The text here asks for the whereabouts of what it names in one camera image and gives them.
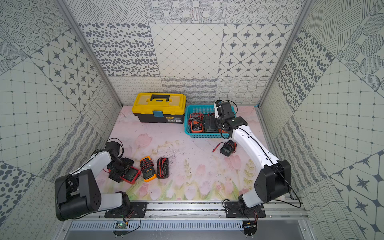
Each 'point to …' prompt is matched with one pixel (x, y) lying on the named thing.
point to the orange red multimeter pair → (196, 121)
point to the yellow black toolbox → (159, 107)
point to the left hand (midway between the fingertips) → (128, 169)
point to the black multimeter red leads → (162, 168)
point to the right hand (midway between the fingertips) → (214, 122)
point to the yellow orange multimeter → (147, 167)
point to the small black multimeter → (228, 148)
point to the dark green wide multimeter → (210, 123)
